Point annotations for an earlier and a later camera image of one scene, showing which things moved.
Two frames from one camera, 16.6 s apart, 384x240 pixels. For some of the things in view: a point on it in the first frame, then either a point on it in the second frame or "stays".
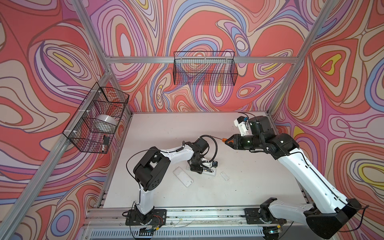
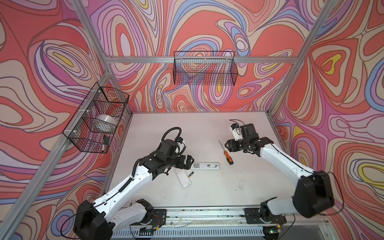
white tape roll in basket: (105, 123) stays
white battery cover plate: (183, 177) stays
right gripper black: (233, 141) stays
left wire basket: (92, 128) stays
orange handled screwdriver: (224, 140) -> (228, 158)
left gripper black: (197, 169) -> (182, 165)
